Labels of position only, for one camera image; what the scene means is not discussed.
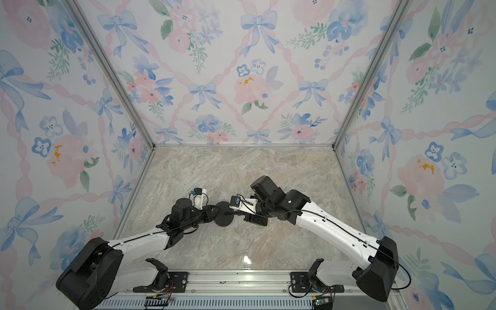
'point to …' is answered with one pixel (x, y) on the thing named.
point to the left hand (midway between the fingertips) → (223, 207)
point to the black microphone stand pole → (235, 212)
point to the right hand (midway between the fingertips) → (248, 208)
